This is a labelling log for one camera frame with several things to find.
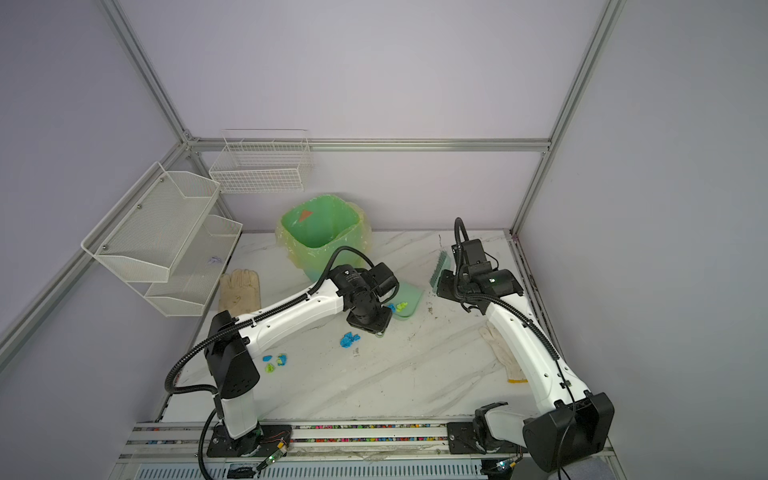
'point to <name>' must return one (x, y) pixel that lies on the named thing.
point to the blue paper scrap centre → (347, 340)
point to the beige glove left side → (240, 292)
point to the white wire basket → (262, 161)
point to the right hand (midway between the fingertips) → (442, 283)
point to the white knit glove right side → (504, 353)
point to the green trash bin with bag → (312, 227)
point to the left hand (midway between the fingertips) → (377, 330)
